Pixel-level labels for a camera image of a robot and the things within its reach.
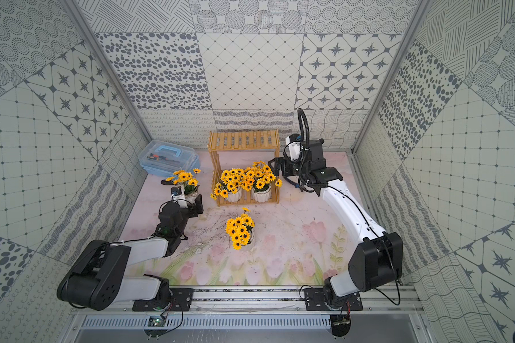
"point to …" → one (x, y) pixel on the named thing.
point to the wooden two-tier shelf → (263, 140)
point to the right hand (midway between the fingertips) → (279, 164)
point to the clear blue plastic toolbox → (162, 158)
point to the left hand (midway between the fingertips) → (196, 196)
